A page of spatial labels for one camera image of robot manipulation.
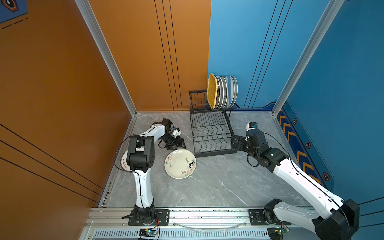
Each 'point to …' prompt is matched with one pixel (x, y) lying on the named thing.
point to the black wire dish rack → (212, 129)
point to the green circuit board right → (282, 231)
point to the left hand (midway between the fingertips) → (182, 146)
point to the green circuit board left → (148, 232)
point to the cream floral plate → (180, 164)
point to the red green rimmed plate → (222, 92)
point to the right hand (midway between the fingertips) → (238, 139)
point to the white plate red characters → (218, 93)
